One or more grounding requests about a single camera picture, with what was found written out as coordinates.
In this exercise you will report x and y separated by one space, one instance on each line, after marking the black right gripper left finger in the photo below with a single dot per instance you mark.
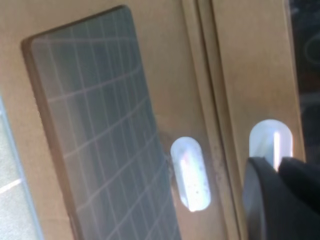
270 208

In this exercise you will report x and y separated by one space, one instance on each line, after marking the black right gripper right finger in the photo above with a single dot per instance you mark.
302 190

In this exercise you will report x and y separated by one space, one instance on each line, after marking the white drawer handle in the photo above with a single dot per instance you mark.
190 174
272 140

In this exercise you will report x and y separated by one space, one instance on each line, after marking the brown cardboard shoebox drawer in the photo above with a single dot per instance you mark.
270 60

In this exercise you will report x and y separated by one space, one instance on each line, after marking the lower brown cardboard shoebox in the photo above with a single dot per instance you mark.
96 92

